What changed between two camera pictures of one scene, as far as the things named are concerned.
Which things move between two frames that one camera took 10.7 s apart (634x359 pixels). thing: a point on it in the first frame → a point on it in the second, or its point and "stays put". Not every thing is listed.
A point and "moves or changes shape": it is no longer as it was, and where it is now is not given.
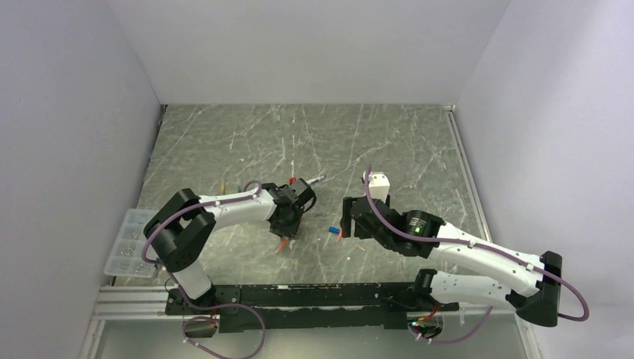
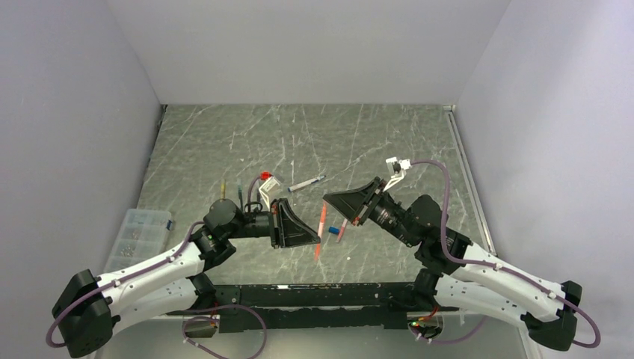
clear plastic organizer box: (125, 259) stays put
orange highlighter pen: (283, 242) moves or changes shape
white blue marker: (313, 180) stays put
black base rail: (294, 307) stays put
